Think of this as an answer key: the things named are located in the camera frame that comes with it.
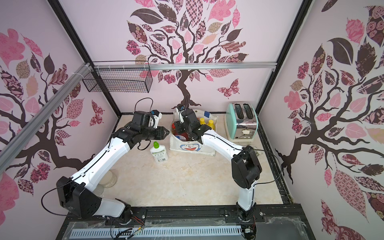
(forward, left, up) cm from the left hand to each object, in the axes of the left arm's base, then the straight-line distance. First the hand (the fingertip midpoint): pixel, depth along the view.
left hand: (166, 134), depth 79 cm
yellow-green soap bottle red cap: (+9, -3, -4) cm, 10 cm away
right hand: (+10, -6, 0) cm, 12 cm away
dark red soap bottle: (+4, -8, -8) cm, 12 cm away
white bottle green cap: (-5, +5, -11) cm, 13 cm away
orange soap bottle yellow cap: (+7, -25, 0) cm, 26 cm away
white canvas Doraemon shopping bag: (-1, -16, -11) cm, 19 cm away
